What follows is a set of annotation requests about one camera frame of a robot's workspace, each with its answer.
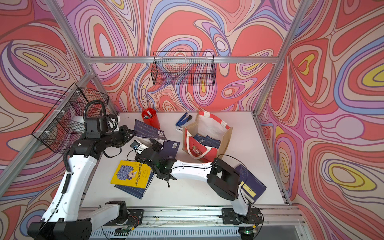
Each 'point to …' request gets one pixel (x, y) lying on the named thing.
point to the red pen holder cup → (150, 117)
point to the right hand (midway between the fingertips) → (147, 146)
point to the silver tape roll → (78, 118)
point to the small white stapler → (179, 129)
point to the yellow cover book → (131, 173)
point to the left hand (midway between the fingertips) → (138, 132)
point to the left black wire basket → (65, 125)
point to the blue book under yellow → (135, 191)
